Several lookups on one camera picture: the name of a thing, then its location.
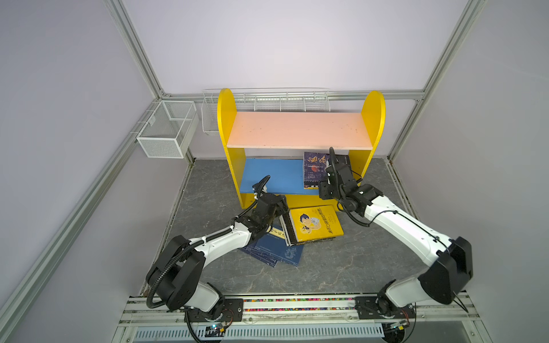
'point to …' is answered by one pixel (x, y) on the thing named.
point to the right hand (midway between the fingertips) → (328, 185)
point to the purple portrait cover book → (314, 168)
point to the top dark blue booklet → (278, 247)
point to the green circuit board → (214, 331)
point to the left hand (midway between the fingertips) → (282, 202)
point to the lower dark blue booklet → (264, 256)
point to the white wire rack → (280, 99)
